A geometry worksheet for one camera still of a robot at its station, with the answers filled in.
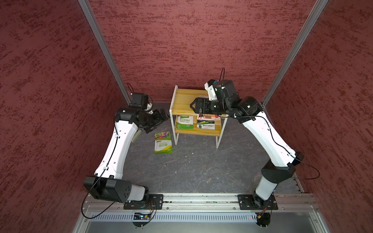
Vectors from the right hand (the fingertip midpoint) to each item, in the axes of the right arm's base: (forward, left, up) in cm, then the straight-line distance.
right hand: (197, 109), depth 67 cm
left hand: (-1, +18, -10) cm, 20 cm away
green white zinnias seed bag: (+2, +23, -35) cm, 42 cm away
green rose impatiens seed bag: (+8, +7, -21) cm, 23 cm away
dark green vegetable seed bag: (+7, -7, -21) cm, 23 cm away
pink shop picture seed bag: (-1, -5, -5) cm, 7 cm away
